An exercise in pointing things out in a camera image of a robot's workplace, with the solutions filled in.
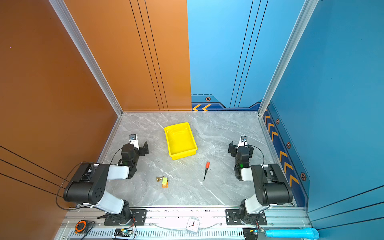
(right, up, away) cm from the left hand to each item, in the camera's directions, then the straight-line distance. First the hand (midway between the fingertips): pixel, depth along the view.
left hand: (138, 141), depth 94 cm
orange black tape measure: (-17, -37, -25) cm, 48 cm away
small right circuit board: (+65, -40, -24) cm, 80 cm away
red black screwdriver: (+43, -16, -4) cm, 46 cm away
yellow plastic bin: (+27, 0, +4) cm, 27 cm away
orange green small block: (+19, -22, -11) cm, 31 cm away
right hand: (+64, -1, -1) cm, 64 cm away
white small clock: (+35, -37, -24) cm, 57 cm away
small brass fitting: (+15, -20, -9) cm, 27 cm away
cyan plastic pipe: (+87, -38, -27) cm, 99 cm away
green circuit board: (+2, -41, -23) cm, 47 cm away
